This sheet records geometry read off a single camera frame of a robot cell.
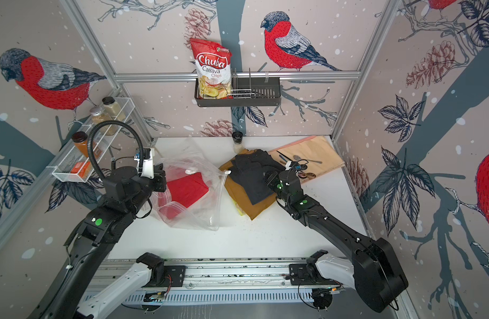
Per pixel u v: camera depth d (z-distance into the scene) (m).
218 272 0.75
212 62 0.78
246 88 0.92
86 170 0.67
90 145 0.40
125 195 0.46
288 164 0.76
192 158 1.12
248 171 0.83
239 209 0.86
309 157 1.11
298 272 0.74
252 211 0.83
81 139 0.65
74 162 0.69
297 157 1.09
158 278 0.66
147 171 0.56
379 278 0.40
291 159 1.10
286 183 0.61
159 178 0.57
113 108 0.80
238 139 1.07
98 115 0.73
